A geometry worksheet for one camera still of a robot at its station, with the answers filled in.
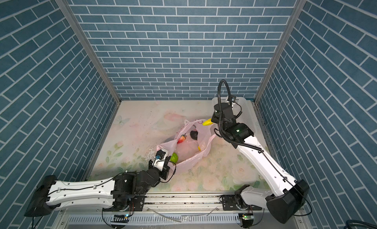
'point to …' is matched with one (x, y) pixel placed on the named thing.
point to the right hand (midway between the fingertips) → (220, 111)
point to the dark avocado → (194, 134)
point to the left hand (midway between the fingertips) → (174, 160)
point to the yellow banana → (207, 122)
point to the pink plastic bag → (193, 141)
